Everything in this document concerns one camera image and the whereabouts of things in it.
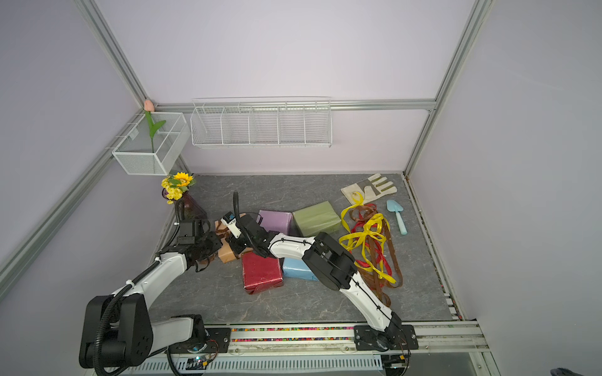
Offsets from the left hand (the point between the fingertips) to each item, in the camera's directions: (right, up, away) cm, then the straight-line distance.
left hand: (219, 242), depth 89 cm
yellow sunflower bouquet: (-14, +22, -5) cm, 26 cm away
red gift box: (+18, -10, -8) cm, 22 cm away
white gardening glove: (+67, +22, +26) cm, 75 cm away
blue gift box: (+30, -8, -8) cm, 32 cm away
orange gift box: (+3, -4, -2) cm, 5 cm away
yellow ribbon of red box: (+58, +16, +21) cm, 64 cm away
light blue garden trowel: (+72, +13, +16) cm, 75 cm away
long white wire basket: (+15, +49, +9) cm, 52 cm away
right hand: (+2, +2, +1) cm, 3 cm away
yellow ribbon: (+60, 0, +7) cm, 61 cm away
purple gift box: (+23, +7, +4) cm, 24 cm away
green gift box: (+38, +8, +7) cm, 40 cm away
